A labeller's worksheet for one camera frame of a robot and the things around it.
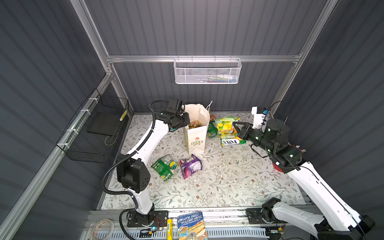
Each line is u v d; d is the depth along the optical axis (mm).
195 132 794
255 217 737
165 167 870
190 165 867
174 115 632
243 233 771
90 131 725
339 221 377
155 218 722
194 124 1000
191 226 693
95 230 696
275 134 457
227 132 679
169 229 693
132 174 462
